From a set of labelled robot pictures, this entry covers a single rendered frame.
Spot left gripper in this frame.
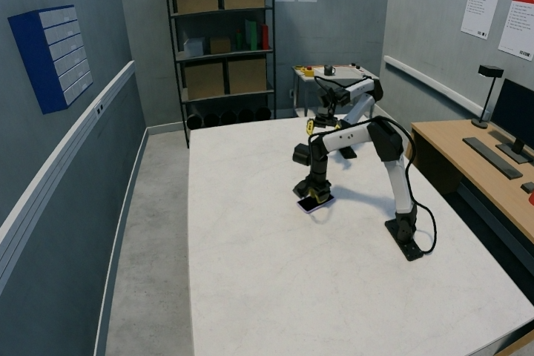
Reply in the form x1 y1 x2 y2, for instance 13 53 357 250
309 170 332 203

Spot black phone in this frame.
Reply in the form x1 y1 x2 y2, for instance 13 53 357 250
297 194 334 211

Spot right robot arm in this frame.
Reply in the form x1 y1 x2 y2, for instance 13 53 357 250
316 75 383 159

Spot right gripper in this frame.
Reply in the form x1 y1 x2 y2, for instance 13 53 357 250
306 111 342 136

